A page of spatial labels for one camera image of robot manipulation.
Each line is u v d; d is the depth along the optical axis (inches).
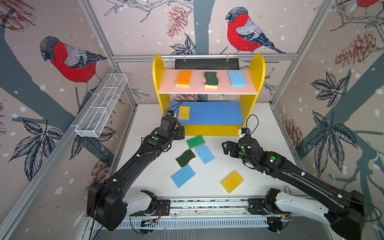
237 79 29.8
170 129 24.1
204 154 36.4
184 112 36.7
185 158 35.5
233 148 25.9
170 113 27.5
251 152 21.4
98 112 29.9
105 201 14.9
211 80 28.7
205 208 29.4
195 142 37.8
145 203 24.1
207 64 36.3
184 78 29.5
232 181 32.1
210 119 37.4
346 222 14.8
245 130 26.4
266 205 25.9
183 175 32.8
